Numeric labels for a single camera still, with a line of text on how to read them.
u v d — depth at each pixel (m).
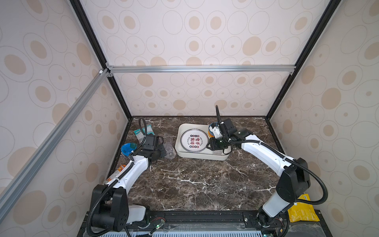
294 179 0.44
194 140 1.03
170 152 0.95
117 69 0.92
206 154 0.92
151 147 0.66
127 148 0.92
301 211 0.74
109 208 0.41
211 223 0.73
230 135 0.62
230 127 0.65
